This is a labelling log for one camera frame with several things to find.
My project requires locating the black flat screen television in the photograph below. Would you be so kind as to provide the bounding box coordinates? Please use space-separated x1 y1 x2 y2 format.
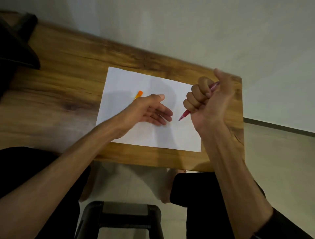
0 18 41 70

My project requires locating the person's trouser leg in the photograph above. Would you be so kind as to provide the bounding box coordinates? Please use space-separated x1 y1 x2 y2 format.
169 172 266 239
0 147 92 239

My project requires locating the black stool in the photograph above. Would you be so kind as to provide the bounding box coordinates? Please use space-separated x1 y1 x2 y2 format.
74 201 164 239

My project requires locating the person's left foot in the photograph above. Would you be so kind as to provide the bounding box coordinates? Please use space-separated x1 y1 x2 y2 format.
78 165 95 203

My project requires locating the person's right foot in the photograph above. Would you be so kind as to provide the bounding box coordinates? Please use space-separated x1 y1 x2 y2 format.
157 168 187 204

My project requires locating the person's foot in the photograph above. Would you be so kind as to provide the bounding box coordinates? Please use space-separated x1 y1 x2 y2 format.
157 168 187 204
78 165 95 203

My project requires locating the person's left trouser leg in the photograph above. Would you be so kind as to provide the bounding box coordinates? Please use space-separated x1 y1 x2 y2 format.
0 147 92 239

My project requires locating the person's left hand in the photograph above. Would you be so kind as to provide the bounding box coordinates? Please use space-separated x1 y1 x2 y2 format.
114 94 174 140

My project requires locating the person's right trouser leg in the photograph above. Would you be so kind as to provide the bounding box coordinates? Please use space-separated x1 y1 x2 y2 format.
169 172 266 239

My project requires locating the person's right forearm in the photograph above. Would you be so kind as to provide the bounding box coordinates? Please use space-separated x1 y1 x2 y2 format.
200 122 274 239

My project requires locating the person's left forearm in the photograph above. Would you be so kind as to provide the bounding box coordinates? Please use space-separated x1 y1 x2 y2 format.
0 120 122 239

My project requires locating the dark skirting board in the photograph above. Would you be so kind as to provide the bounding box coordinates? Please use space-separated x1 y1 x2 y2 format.
243 117 315 138

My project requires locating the black television stand leg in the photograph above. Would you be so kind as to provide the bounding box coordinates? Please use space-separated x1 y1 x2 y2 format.
0 12 38 99

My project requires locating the white paper sheet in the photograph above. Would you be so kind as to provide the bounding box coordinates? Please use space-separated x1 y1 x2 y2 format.
95 67 202 153

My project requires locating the person's right hand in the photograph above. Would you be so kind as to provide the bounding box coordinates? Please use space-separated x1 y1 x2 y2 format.
183 68 237 138

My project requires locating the pink mechanical pencil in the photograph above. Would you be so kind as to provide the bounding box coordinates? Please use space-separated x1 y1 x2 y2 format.
178 81 221 121

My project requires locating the black right shirt sleeve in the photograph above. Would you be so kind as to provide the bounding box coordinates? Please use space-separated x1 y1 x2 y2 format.
252 207 313 239

